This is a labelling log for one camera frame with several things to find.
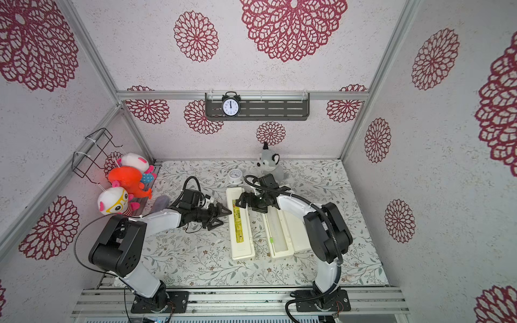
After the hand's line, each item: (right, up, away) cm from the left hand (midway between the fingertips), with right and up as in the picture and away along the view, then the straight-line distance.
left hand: (228, 217), depth 90 cm
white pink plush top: (-45, +26, +5) cm, 52 cm away
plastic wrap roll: (+22, -5, -4) cm, 22 cm away
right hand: (+7, +6, 0) cm, 9 cm away
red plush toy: (-43, +17, -1) cm, 47 cm away
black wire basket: (-52, +27, -11) cm, 59 cm away
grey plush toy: (+18, +24, +5) cm, 31 cm away
